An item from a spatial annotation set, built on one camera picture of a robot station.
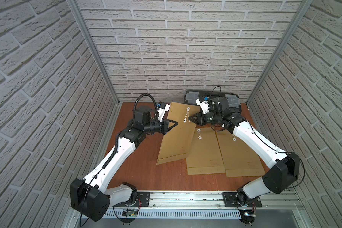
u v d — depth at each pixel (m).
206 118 0.67
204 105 0.69
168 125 0.62
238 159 0.89
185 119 0.73
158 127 0.62
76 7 0.70
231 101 0.97
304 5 0.69
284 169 0.41
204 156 0.89
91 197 0.37
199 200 0.76
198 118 0.69
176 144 0.67
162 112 0.63
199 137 0.98
